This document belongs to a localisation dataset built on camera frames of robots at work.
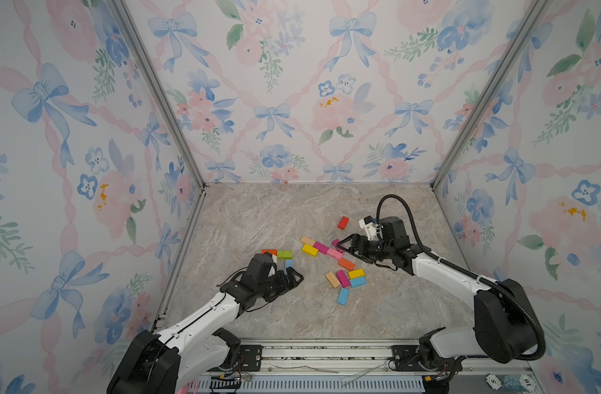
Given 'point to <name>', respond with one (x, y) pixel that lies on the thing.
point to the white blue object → (519, 382)
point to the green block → (285, 254)
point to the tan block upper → (306, 240)
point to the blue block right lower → (358, 281)
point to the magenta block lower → (344, 278)
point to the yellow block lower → (356, 273)
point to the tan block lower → (332, 279)
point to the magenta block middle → (321, 248)
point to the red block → (343, 222)
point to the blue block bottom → (343, 296)
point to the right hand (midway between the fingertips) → (345, 247)
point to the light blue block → (289, 263)
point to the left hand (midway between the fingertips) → (297, 281)
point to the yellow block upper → (309, 249)
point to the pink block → (333, 253)
